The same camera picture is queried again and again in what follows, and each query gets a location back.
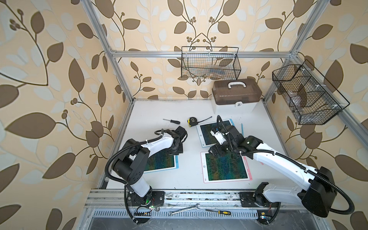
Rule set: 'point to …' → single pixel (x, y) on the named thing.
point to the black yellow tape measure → (192, 121)
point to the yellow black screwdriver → (220, 212)
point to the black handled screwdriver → (173, 121)
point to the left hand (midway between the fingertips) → (176, 151)
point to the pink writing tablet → (233, 167)
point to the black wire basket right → (311, 100)
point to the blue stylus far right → (242, 131)
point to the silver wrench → (170, 213)
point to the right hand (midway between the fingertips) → (215, 147)
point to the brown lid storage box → (235, 96)
